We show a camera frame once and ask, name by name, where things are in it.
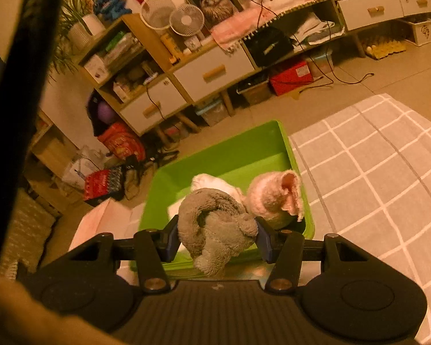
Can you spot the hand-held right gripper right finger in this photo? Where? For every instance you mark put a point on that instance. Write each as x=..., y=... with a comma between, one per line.
x=265, y=244

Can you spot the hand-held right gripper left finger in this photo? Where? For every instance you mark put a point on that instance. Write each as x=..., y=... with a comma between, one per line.
x=171, y=240

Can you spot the white cloth bundle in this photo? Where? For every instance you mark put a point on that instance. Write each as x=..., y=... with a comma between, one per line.
x=208, y=183

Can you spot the white foam block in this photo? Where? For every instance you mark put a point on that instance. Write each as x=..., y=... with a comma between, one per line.
x=104, y=222

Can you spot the green plastic box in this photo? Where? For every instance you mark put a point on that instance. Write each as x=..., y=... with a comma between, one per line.
x=237, y=154

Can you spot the red patterned gift box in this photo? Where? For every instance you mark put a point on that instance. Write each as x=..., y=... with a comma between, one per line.
x=100, y=183

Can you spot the red orange printed bag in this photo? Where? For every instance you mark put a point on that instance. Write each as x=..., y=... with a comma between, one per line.
x=124, y=143

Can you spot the white shopping bag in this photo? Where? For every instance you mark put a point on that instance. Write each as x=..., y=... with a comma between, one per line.
x=79, y=172

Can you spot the grey checked tablecloth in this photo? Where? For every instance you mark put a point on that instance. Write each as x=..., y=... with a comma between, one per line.
x=380, y=187

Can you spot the clear storage box blue lid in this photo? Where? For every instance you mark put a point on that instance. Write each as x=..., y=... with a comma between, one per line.
x=321, y=66
x=212, y=115

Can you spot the black bag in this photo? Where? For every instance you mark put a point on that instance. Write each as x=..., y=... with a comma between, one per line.
x=93, y=122

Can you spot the textured beige cushion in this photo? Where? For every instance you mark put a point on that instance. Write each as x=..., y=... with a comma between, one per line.
x=28, y=230

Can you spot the purple ball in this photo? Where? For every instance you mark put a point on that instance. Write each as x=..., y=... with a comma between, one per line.
x=106, y=112

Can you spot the clear storage box dark lid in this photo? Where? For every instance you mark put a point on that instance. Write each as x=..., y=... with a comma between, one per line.
x=255, y=95

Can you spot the small white box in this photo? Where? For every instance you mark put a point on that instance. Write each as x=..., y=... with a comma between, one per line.
x=121, y=91

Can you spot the red cardboard box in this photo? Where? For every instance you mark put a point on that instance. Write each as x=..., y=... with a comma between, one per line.
x=291, y=77

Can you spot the white carton on shelf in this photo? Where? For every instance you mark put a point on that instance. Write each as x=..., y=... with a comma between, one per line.
x=95, y=68

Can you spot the yellow canister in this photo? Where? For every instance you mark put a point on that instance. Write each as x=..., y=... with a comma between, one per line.
x=170, y=46

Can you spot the wooden drawer cabinet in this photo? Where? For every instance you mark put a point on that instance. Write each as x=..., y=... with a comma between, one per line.
x=201, y=48

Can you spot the white printed mug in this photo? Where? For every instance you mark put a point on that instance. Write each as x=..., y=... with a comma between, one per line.
x=192, y=45

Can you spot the black case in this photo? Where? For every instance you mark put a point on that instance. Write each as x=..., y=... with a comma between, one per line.
x=265, y=46

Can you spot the tall wooden shelf cabinet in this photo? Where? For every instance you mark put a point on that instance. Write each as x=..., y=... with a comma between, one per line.
x=147, y=43

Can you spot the stack of papers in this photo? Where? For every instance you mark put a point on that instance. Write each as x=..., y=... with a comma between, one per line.
x=124, y=46

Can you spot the pile of white papers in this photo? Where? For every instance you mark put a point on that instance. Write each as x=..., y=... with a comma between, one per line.
x=309, y=28

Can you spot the pink patterned cloth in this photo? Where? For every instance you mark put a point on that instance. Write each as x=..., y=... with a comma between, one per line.
x=233, y=25

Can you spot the small white desk fan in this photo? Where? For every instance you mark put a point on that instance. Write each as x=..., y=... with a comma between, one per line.
x=186, y=19

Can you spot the large white desk fan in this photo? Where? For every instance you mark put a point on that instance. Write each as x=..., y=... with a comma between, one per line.
x=158, y=12

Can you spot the yellow egg tray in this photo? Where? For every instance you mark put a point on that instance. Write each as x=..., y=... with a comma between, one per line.
x=386, y=50

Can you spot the blue plush toy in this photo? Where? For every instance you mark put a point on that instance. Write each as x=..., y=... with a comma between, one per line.
x=111, y=3

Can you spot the potted green plant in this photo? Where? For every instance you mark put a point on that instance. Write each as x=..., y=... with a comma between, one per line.
x=79, y=10

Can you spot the white printed crate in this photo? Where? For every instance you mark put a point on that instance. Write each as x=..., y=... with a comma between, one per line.
x=422, y=32

